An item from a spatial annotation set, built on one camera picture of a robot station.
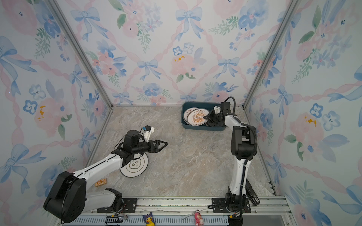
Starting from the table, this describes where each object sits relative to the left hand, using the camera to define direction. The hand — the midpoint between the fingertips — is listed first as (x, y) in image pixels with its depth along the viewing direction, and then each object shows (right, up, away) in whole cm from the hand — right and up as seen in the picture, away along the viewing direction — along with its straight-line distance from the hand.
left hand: (164, 143), depth 81 cm
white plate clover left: (-19, -16, +6) cm, 25 cm away
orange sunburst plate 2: (+20, +15, +24) cm, 35 cm away
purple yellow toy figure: (-6, -35, -13) cm, 37 cm away
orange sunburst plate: (+14, +19, +32) cm, 40 cm away
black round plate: (+29, +10, +23) cm, 38 cm away
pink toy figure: (+19, -35, -13) cm, 42 cm away
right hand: (+26, +16, +21) cm, 37 cm away
